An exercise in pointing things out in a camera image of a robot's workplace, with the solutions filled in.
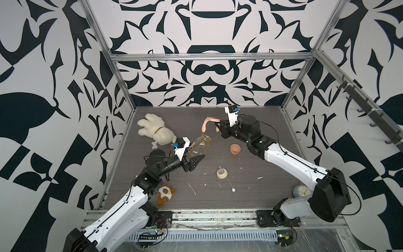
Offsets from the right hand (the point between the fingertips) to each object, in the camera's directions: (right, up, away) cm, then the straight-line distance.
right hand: (216, 120), depth 77 cm
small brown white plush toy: (-26, -37, +3) cm, 45 cm away
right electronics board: (+30, -53, -6) cm, 61 cm away
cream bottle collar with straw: (+4, -29, +8) cm, 30 cm away
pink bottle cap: (+13, -17, +19) cm, 29 cm away
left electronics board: (-33, -55, -4) cm, 64 cm away
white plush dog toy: (-36, -3, +20) cm, 41 cm away
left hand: (-9, -12, -7) cm, 16 cm away
